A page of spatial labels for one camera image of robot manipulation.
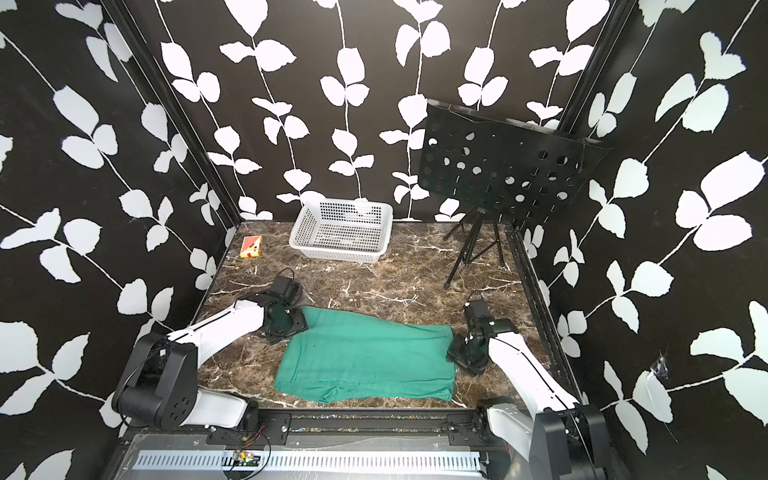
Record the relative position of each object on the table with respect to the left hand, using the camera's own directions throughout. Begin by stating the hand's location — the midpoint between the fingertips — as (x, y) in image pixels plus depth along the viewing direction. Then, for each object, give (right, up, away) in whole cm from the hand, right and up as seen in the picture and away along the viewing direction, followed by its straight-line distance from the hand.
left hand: (299, 324), depth 90 cm
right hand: (+45, -7, -7) cm, 46 cm away
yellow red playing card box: (-25, +24, +21) cm, 41 cm away
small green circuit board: (-7, -27, -19) cm, 34 cm away
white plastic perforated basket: (+10, +31, +29) cm, 43 cm away
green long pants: (+11, -8, -4) cm, 14 cm away
